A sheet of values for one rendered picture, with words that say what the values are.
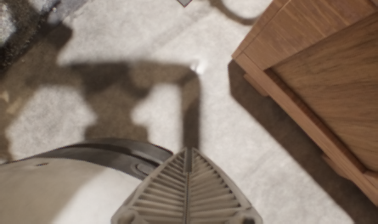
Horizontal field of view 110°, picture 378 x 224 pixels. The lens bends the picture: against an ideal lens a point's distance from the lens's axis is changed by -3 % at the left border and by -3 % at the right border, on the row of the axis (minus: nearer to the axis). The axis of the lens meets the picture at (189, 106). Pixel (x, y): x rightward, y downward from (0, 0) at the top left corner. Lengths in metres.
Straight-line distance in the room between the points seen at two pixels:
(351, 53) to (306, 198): 0.50
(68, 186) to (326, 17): 0.37
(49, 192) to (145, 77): 0.37
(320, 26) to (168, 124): 0.41
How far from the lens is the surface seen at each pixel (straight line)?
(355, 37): 0.28
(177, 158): 0.17
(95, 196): 0.23
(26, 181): 0.28
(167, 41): 0.52
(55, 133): 0.68
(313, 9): 0.25
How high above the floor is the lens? 0.47
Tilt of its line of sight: 89 degrees down
